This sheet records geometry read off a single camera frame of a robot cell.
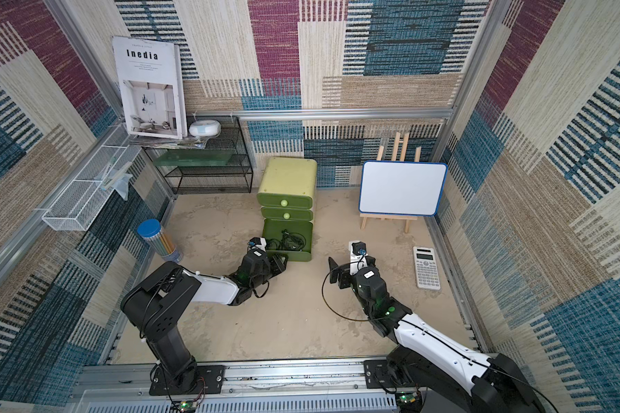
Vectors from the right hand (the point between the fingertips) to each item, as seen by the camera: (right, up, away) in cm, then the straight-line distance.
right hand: (344, 254), depth 81 cm
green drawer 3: (-26, +7, +23) cm, 35 cm away
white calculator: (+31, -7, +13) cm, 34 cm away
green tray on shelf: (-53, +33, +15) cm, 65 cm away
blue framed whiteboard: (+27, +22, +15) cm, 38 cm away
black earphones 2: (-25, +1, +20) cm, 32 cm away
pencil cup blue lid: (-61, +7, +2) cm, 61 cm away
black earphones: (-19, +2, +21) cm, 28 cm away
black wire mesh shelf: (-44, +30, +17) cm, 57 cm away
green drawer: (-14, +17, +10) cm, 24 cm away
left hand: (-19, -3, +13) cm, 24 cm away
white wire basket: (-74, +15, -10) cm, 76 cm away
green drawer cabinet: (-18, +27, +15) cm, 36 cm away
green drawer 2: (-24, +13, +17) cm, 32 cm away
